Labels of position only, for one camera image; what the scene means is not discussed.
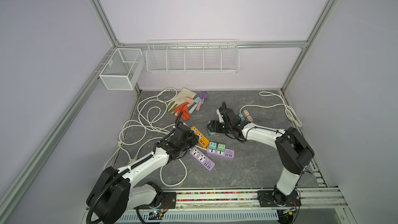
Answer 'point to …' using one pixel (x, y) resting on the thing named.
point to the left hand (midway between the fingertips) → (198, 139)
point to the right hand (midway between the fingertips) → (212, 127)
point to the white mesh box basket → (123, 71)
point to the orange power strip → (203, 141)
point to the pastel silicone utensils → (200, 101)
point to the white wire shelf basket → (193, 56)
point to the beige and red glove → (180, 103)
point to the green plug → (221, 148)
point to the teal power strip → (241, 117)
